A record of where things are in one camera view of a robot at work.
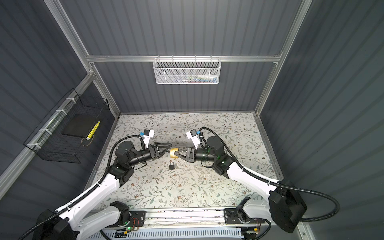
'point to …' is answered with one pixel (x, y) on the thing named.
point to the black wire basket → (61, 136)
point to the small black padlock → (171, 167)
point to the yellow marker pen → (92, 132)
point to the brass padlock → (172, 153)
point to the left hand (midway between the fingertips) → (171, 147)
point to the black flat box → (81, 125)
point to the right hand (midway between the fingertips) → (177, 156)
